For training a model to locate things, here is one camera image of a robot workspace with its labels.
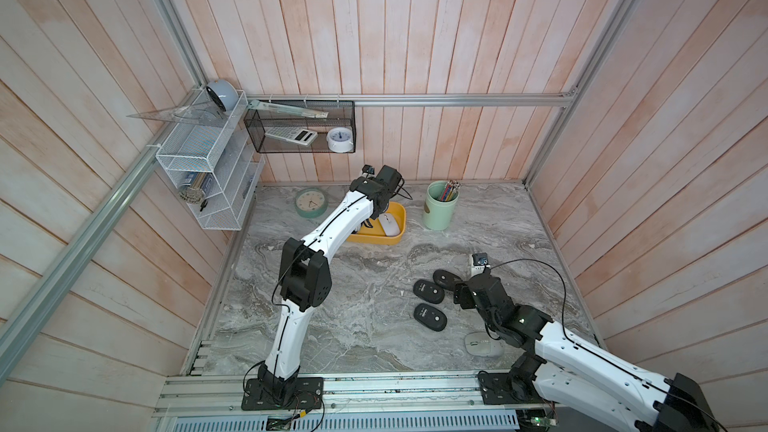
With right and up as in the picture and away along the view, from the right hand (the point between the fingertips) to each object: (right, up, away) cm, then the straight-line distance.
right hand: (466, 276), depth 84 cm
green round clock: (-51, +22, +27) cm, 61 cm away
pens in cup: (-2, +25, +11) cm, 28 cm away
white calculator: (-52, +44, +14) cm, 69 cm away
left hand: (-32, +20, +8) cm, 39 cm away
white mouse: (-21, +14, +20) cm, 32 cm away
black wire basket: (-52, +49, +20) cm, 74 cm away
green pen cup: (-4, +18, +18) cm, 25 cm away
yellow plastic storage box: (-26, +11, +22) cm, 36 cm away
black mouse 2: (-10, -6, +5) cm, 13 cm away
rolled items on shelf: (-72, +25, -8) cm, 77 cm away
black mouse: (-4, -2, +7) cm, 8 cm away
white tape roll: (-38, +42, +11) cm, 58 cm away
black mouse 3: (-10, -12, 0) cm, 15 cm away
